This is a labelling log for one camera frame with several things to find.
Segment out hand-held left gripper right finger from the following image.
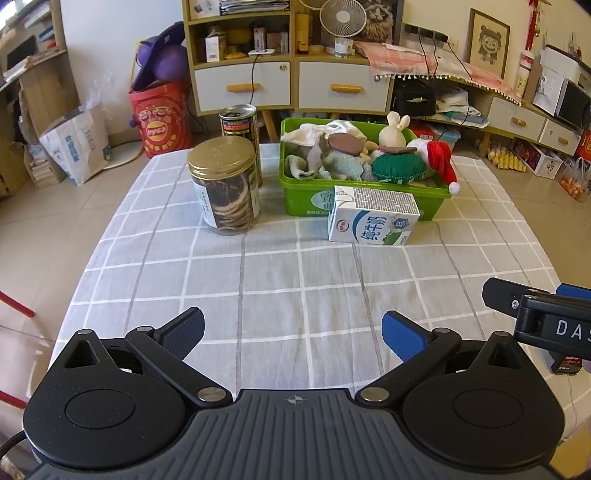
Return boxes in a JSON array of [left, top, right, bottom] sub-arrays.
[[355, 311, 528, 408]]

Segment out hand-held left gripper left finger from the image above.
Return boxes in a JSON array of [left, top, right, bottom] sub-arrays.
[[64, 307, 233, 408]]

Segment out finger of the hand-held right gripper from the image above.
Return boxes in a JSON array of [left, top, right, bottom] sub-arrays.
[[555, 283, 591, 302], [482, 277, 539, 319]]

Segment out green knitted pad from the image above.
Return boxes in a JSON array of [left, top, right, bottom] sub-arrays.
[[370, 152, 428, 184]]

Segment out green plastic bin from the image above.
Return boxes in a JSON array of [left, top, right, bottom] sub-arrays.
[[278, 117, 453, 221]]

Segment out grey-green fuzzy towel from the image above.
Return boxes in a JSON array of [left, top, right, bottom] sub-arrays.
[[321, 150, 369, 182]]

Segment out white bunny plush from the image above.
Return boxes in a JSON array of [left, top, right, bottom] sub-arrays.
[[379, 112, 411, 149]]

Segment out cream towel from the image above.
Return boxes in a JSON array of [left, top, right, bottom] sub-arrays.
[[283, 122, 328, 147]]

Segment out grey checked tablecloth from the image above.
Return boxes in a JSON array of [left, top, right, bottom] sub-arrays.
[[53, 143, 583, 432]]

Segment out bag of oranges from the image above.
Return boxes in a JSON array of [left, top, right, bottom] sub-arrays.
[[560, 159, 590, 198]]

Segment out white milk carton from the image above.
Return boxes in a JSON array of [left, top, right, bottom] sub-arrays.
[[328, 185, 421, 246]]

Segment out pile of yellow packets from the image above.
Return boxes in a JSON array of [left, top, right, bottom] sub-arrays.
[[488, 145, 528, 173]]

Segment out small white drawer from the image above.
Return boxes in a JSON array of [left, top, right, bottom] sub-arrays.
[[539, 119, 583, 157], [488, 96, 548, 142]]

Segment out red metal bar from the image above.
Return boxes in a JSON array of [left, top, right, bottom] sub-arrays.
[[0, 291, 36, 318]]

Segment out glass jar with gold lid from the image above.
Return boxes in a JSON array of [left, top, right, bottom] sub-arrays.
[[187, 136, 260, 237]]

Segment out black microwave oven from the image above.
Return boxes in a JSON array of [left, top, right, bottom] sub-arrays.
[[554, 78, 591, 131]]

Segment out white round floor base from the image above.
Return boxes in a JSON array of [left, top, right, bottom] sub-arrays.
[[108, 141, 145, 172]]

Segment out low wooden side cabinet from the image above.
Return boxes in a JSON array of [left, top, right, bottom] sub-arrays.
[[392, 76, 585, 158]]

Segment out red printed bucket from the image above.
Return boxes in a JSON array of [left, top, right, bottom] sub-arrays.
[[129, 82, 192, 160]]

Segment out black bag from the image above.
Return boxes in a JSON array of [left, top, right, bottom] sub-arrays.
[[394, 79, 437, 116]]

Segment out white cardboard box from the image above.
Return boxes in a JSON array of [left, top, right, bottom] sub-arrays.
[[533, 45, 583, 116]]

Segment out stack of books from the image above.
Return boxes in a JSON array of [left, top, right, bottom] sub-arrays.
[[23, 143, 66, 188]]

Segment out tall printed metal can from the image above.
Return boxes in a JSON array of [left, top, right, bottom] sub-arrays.
[[219, 104, 264, 188]]

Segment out pink fringed cloth runner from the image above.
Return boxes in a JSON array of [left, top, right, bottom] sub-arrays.
[[353, 41, 522, 105]]

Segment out framed cartoon picture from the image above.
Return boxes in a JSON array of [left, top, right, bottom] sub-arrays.
[[465, 8, 511, 80]]

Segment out red hanging ornament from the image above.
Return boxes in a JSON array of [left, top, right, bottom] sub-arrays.
[[524, 0, 542, 52]]

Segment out black power strip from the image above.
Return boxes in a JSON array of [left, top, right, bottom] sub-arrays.
[[404, 23, 448, 43]]

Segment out purple plush toy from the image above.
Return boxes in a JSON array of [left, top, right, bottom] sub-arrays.
[[130, 21, 188, 92]]

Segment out wooden bookshelf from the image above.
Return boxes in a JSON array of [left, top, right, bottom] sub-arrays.
[[0, 0, 81, 197]]

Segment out small white carton box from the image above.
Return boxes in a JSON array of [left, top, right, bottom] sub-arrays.
[[204, 32, 227, 62]]

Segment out cat picture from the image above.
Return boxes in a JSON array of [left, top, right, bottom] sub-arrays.
[[362, 0, 404, 44]]

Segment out wooden cabinet with shelves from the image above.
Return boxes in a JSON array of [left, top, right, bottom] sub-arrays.
[[181, 0, 397, 141]]

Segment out small white desk fan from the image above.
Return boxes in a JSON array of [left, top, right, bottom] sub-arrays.
[[320, 0, 368, 38]]

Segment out yellow bottle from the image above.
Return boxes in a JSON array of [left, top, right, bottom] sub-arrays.
[[295, 13, 311, 54]]

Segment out white drawer with yellow handle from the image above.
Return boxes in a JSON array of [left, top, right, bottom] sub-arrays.
[[298, 61, 393, 112], [194, 62, 291, 112]]

